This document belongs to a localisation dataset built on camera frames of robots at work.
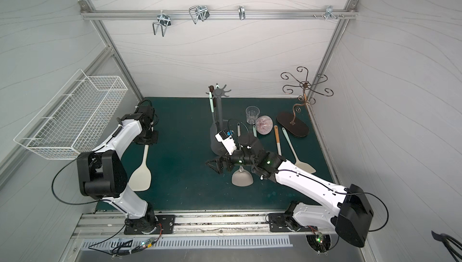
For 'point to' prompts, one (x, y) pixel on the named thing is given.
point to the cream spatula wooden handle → (278, 140)
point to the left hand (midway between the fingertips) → (147, 141)
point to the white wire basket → (72, 122)
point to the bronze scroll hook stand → (298, 122)
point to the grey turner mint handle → (254, 130)
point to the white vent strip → (134, 244)
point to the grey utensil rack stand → (220, 125)
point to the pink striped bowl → (264, 124)
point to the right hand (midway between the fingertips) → (212, 156)
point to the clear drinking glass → (252, 113)
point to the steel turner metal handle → (242, 178)
